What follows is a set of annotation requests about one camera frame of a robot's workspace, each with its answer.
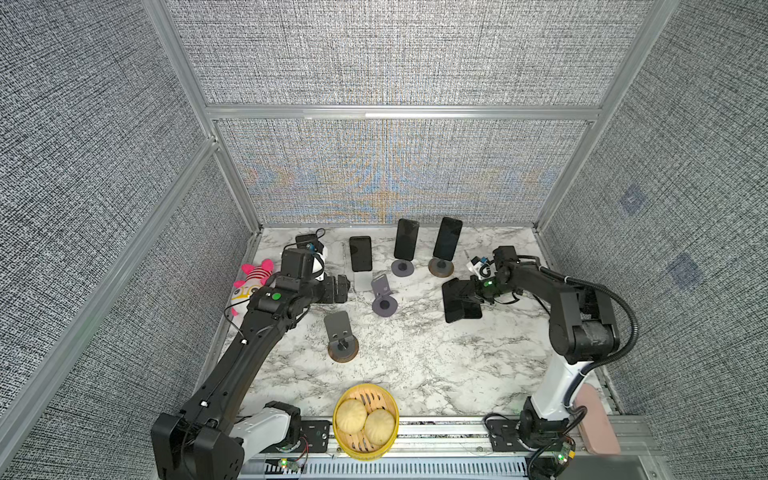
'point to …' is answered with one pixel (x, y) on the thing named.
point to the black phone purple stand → (459, 300)
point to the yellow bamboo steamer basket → (358, 446)
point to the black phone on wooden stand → (447, 238)
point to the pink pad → (597, 427)
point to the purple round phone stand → (385, 303)
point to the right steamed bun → (379, 426)
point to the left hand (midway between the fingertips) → (334, 282)
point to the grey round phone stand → (402, 268)
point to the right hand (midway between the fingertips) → (460, 295)
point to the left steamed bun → (351, 415)
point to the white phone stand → (363, 280)
